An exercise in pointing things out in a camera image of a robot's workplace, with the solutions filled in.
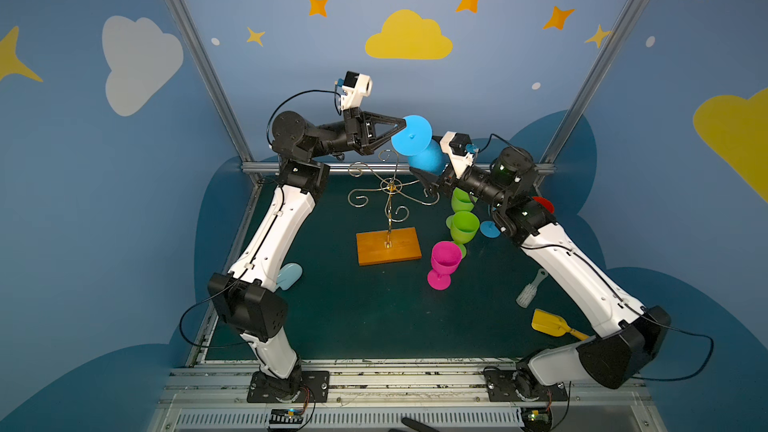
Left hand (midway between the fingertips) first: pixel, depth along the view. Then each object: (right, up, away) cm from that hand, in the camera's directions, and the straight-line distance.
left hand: (401, 123), depth 52 cm
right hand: (+6, -2, +12) cm, 14 cm away
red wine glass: (+49, -13, +44) cm, 67 cm away
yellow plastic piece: (+45, -48, +32) cm, 73 cm away
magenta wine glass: (+16, -30, +38) cm, 51 cm away
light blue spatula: (-34, -37, +42) cm, 65 cm away
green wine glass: (+21, -21, +36) cm, 47 cm away
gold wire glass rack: (0, -15, +18) cm, 24 cm away
